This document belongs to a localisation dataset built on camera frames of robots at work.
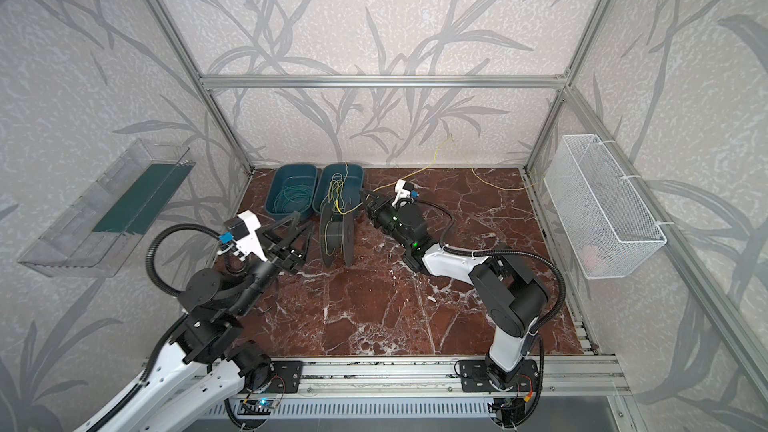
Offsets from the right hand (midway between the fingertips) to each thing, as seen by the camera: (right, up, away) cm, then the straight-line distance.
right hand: (357, 182), depth 77 cm
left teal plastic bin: (-32, +5, +38) cm, 50 cm away
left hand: (-7, -7, -18) cm, 21 cm away
